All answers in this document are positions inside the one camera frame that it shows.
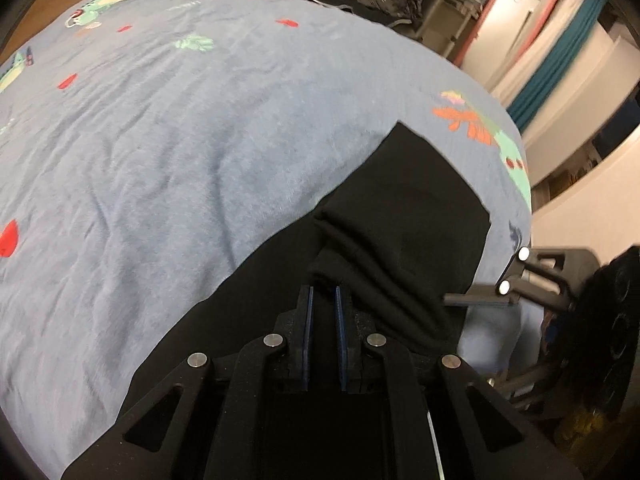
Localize teal curtain right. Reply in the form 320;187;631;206
492;0;606;131

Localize blue patterned bed cover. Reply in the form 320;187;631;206
1;0;532;479

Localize pink framed mirror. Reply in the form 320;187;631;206
452;0;558;77

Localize dark cloth on chair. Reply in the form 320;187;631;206
358;0;422;22

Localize black pants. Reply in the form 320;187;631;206
117;120;493;480

